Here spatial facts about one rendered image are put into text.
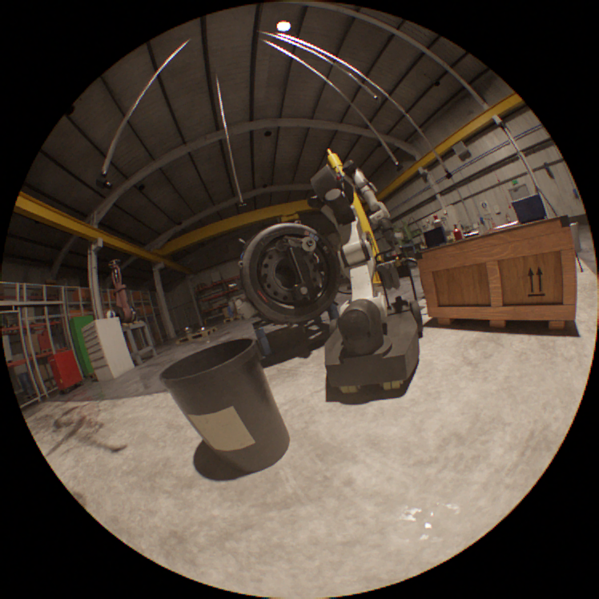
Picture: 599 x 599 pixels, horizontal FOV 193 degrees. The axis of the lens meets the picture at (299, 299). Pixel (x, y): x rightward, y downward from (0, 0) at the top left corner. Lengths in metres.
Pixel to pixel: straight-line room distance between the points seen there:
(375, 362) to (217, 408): 0.49
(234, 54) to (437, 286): 8.26
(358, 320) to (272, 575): 0.74
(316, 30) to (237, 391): 8.82
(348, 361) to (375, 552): 0.59
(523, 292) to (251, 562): 1.27
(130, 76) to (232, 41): 3.22
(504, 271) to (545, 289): 0.25
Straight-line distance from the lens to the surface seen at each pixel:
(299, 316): 1.22
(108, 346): 4.22
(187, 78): 8.17
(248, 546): 0.54
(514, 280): 1.05
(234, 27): 8.01
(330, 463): 0.56
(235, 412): 0.45
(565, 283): 1.06
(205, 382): 0.40
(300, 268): 1.23
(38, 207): 8.58
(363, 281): 0.92
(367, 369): 0.65
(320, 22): 8.65
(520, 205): 1.18
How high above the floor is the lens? 0.47
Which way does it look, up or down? 3 degrees down
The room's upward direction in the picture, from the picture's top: 18 degrees counter-clockwise
